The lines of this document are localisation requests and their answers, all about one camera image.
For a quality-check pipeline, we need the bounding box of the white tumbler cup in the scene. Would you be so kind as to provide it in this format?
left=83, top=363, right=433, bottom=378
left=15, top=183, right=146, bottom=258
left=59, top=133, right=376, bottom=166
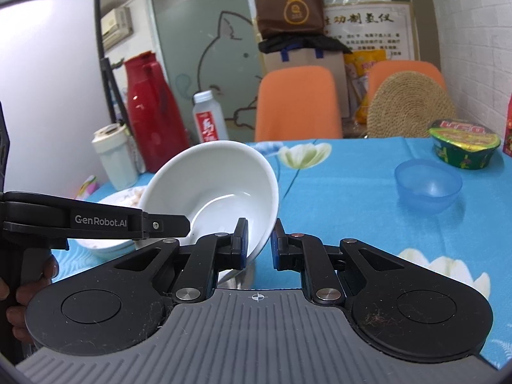
left=91, top=124, right=139, bottom=190

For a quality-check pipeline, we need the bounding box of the juice bottle with red label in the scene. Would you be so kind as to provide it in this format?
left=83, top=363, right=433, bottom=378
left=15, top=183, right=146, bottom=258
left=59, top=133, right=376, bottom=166
left=193, top=91, right=229, bottom=145

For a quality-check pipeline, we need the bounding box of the white plate with flower print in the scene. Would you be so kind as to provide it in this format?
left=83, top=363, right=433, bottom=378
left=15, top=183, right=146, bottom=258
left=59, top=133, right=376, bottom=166
left=96, top=187, right=149, bottom=211

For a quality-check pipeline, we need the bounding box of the white calligraphy wall poster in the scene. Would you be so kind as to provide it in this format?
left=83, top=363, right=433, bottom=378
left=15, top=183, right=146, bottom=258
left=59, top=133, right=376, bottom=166
left=324, top=2, right=414, bottom=62

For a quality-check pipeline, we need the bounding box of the white ceramic bowl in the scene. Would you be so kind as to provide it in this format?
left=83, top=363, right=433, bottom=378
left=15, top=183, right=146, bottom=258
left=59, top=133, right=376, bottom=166
left=134, top=140, right=279, bottom=268

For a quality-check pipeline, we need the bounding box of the red thermos jug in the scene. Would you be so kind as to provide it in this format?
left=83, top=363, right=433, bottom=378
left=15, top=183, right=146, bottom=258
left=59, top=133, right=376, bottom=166
left=124, top=51, right=192, bottom=173

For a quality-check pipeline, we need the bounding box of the person's left hand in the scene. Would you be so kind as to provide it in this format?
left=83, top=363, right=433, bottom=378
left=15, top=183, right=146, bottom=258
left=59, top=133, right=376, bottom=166
left=0, top=256, right=60, bottom=345

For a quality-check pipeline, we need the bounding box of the black cloth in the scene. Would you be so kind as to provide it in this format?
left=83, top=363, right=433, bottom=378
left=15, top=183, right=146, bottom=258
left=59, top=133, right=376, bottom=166
left=258, top=34, right=353, bottom=54

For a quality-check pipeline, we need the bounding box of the red box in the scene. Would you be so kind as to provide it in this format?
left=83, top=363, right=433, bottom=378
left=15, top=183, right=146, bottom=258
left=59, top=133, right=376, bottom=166
left=502, top=92, right=512, bottom=156

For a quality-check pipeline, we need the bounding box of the white air conditioner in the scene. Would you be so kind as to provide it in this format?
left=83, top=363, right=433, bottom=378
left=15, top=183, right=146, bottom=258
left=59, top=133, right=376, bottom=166
left=100, top=7, right=133, bottom=46

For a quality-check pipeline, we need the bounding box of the yellow snack bag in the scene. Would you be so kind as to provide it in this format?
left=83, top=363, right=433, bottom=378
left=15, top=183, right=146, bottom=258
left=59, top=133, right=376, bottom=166
left=344, top=50, right=387, bottom=124

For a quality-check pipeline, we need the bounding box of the cardboard box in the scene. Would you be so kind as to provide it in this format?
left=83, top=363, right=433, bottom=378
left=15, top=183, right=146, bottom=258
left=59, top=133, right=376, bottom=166
left=262, top=48, right=347, bottom=100

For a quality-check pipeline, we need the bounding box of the green instant noodle cup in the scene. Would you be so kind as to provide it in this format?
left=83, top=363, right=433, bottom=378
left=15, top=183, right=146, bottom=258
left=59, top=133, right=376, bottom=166
left=429, top=119, right=501, bottom=170

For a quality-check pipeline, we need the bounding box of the blue floral tablecloth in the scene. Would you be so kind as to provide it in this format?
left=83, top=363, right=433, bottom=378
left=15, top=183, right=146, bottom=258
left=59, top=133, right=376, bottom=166
left=50, top=136, right=512, bottom=371

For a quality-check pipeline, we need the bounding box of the black tripod stand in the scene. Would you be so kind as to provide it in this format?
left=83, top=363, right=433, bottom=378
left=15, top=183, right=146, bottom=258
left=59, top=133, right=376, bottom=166
left=100, top=58, right=129, bottom=124

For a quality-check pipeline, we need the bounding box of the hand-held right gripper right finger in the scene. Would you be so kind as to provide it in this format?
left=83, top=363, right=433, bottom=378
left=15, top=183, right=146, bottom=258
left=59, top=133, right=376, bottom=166
left=270, top=218, right=404, bottom=303

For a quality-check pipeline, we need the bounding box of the frosted glass door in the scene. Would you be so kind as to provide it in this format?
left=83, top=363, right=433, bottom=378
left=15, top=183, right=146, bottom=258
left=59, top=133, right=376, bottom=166
left=150, top=0, right=265, bottom=145

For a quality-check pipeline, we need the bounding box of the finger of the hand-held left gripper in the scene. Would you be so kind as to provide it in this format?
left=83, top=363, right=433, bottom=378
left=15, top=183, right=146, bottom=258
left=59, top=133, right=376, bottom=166
left=142, top=213, right=192, bottom=241

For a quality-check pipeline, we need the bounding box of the colourful printed cloth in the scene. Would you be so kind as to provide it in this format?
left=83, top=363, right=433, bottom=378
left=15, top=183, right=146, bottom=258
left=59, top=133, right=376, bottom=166
left=76, top=175, right=100, bottom=201

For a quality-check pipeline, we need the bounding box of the stainless steel bowl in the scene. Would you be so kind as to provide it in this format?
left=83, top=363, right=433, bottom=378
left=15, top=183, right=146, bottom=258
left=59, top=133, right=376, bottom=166
left=218, top=262, right=257, bottom=290

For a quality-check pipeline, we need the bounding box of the white reflector panel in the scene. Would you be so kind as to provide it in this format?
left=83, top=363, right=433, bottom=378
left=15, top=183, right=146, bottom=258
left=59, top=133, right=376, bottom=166
left=0, top=0, right=105, bottom=201

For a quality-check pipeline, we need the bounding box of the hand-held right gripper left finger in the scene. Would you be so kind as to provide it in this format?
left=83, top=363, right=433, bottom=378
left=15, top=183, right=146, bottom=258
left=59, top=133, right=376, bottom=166
left=114, top=218, right=249, bottom=305

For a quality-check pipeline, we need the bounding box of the brown bag with medal print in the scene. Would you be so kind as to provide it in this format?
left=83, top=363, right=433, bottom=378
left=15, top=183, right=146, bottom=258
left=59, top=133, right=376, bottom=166
left=256, top=0, right=325, bottom=41

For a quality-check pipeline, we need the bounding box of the orange chair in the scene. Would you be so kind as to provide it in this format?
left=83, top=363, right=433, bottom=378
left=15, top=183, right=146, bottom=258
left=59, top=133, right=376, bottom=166
left=255, top=65, right=344, bottom=142
left=367, top=61, right=449, bottom=100

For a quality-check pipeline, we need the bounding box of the clear blue plastic bowl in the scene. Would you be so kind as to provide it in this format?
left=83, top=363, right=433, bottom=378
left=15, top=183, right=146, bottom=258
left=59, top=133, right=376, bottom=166
left=394, top=159, right=463, bottom=214

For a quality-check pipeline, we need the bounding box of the large white rimmed plate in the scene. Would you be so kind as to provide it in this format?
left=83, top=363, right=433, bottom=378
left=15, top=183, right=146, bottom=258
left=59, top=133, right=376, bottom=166
left=75, top=239, right=137, bottom=260

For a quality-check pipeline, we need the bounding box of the woven straw cushion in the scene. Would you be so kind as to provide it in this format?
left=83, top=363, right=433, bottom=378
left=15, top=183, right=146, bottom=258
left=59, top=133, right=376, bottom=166
left=367, top=71, right=457, bottom=139

